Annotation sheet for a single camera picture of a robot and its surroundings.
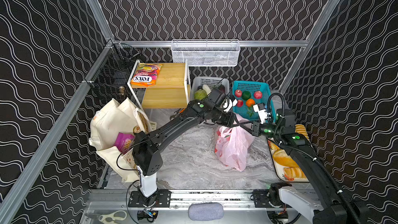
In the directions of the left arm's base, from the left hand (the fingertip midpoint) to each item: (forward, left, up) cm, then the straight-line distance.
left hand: (242, 124), depth 70 cm
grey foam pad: (-31, +16, -23) cm, 42 cm away
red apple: (+42, -6, -21) cm, 47 cm away
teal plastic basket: (+56, -19, -26) cm, 64 cm away
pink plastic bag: (-6, +4, -7) cm, 10 cm away
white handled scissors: (-35, +58, -24) cm, 72 cm away
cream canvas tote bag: (+4, +64, -2) cm, 64 cm away
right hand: (+2, 0, -3) cm, 4 cm away
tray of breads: (-10, -26, -26) cm, 38 cm away
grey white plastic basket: (+50, +7, -18) cm, 53 cm away
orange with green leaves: (+33, -13, -21) cm, 41 cm away
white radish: (+44, +17, -19) cm, 51 cm away
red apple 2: (+34, -7, -23) cm, 41 cm away
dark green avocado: (+40, -12, -21) cm, 47 cm away
